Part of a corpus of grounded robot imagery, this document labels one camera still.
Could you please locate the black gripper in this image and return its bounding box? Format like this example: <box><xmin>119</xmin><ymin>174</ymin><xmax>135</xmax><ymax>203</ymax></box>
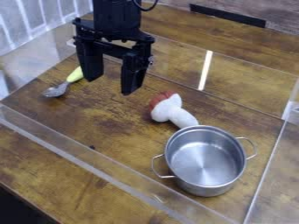
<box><xmin>72</xmin><ymin>0</ymin><xmax>155</xmax><ymax>95</ymax></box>

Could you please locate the white mushroom with red cap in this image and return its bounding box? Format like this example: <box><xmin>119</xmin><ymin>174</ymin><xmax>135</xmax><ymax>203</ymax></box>
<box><xmin>150</xmin><ymin>91</ymin><xmax>199</xmax><ymax>129</ymax></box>

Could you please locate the silver steel pot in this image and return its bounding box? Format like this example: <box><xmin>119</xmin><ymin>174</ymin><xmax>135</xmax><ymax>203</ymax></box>
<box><xmin>151</xmin><ymin>125</ymin><xmax>258</xmax><ymax>197</ymax></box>

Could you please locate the black strip on table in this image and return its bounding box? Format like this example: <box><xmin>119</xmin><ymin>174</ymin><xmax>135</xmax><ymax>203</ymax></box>
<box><xmin>190</xmin><ymin>3</ymin><xmax>267</xmax><ymax>28</ymax></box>

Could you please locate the spoon with yellow handle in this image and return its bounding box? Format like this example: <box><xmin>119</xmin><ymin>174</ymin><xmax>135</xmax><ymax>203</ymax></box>
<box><xmin>42</xmin><ymin>67</ymin><xmax>83</xmax><ymax>97</ymax></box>

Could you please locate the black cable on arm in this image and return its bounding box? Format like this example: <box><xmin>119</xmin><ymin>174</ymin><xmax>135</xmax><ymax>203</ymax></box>
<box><xmin>132</xmin><ymin>0</ymin><xmax>160</xmax><ymax>12</ymax></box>

